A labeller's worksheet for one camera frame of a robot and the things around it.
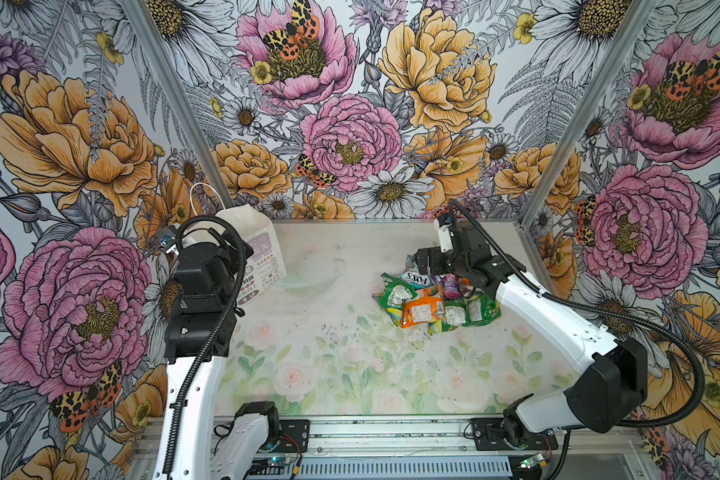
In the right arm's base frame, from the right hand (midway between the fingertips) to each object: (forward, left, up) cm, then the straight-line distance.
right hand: (432, 262), depth 82 cm
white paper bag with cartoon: (+8, +48, -9) cm, 50 cm away
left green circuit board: (-41, +41, -21) cm, 62 cm away
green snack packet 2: (-5, -15, -17) cm, 23 cm away
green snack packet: (-2, +10, -13) cm, 17 cm away
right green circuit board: (-43, -19, -22) cm, 52 cm away
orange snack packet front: (-5, +1, -16) cm, 17 cm away
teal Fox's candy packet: (+7, +3, -16) cm, 18 cm away
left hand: (-8, +49, +15) cm, 52 cm away
